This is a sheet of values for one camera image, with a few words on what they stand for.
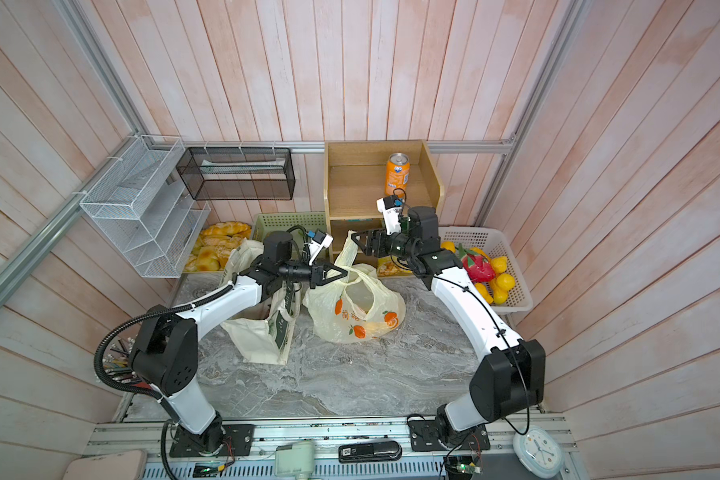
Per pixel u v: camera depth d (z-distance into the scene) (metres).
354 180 0.90
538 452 0.70
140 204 0.70
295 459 0.68
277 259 0.68
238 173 1.05
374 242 0.67
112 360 0.73
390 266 1.04
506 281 0.93
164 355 0.46
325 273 0.76
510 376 0.42
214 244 1.09
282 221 1.18
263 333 0.73
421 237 0.60
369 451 0.68
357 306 0.80
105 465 0.69
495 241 1.07
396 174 0.78
